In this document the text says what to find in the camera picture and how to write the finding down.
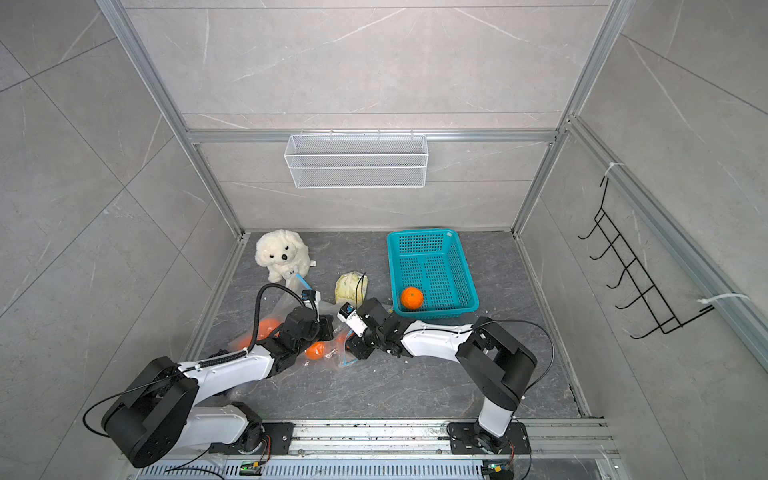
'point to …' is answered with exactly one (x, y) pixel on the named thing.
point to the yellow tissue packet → (351, 287)
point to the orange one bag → (315, 352)
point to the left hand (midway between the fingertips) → (337, 314)
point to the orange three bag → (412, 298)
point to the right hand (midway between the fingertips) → (353, 339)
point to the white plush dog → (284, 254)
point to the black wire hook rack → (666, 319)
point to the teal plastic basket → (431, 261)
